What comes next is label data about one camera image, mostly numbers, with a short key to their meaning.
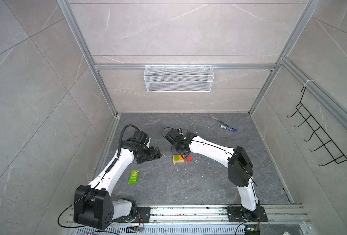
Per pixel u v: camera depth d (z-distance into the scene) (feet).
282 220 2.41
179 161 3.03
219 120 3.76
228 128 3.62
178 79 3.29
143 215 2.41
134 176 2.81
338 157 1.91
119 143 1.87
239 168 1.66
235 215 2.40
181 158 3.04
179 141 2.05
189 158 3.06
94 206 1.31
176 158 2.99
